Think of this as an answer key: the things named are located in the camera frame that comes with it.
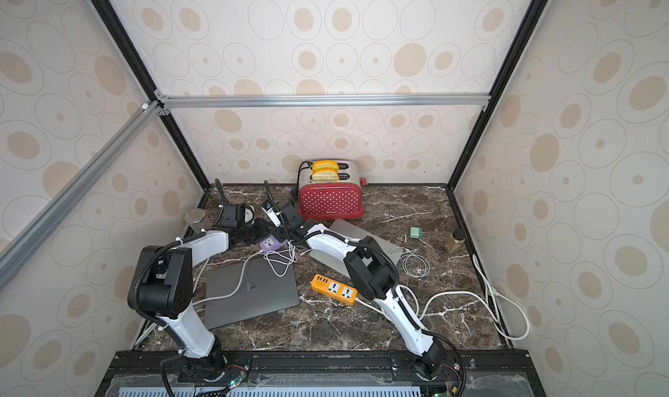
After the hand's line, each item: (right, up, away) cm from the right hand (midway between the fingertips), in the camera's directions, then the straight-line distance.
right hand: (271, 228), depth 95 cm
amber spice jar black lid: (+67, -4, -3) cm, 67 cm away
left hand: (+2, +1, +1) cm, 2 cm away
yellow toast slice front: (+20, +20, +1) cm, 28 cm away
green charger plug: (+55, -2, +8) cm, 56 cm away
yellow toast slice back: (+20, +24, +2) cm, 31 cm away
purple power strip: (-1, -6, +2) cm, 6 cm away
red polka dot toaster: (+22, +14, 0) cm, 26 cm away
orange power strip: (+23, -19, -10) cm, 32 cm away
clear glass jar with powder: (-26, +4, -4) cm, 26 cm away
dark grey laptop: (-2, -21, -6) cm, 22 cm away
